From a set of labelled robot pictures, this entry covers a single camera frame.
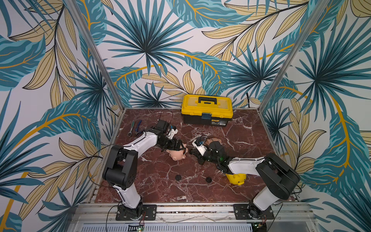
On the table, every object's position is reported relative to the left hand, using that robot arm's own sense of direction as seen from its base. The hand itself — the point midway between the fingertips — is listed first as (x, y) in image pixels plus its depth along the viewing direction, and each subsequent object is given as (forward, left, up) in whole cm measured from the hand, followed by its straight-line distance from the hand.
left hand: (177, 149), depth 89 cm
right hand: (-1, -9, +1) cm, 10 cm away
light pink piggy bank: (-4, 0, +1) cm, 4 cm away
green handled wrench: (+15, +35, -6) cm, 38 cm away
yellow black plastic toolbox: (+26, -19, +9) cm, 33 cm away
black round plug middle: (-15, -1, -8) cm, 17 cm away
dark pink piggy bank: (+5, -20, +3) cm, 20 cm away
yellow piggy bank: (-18, -33, +1) cm, 38 cm away
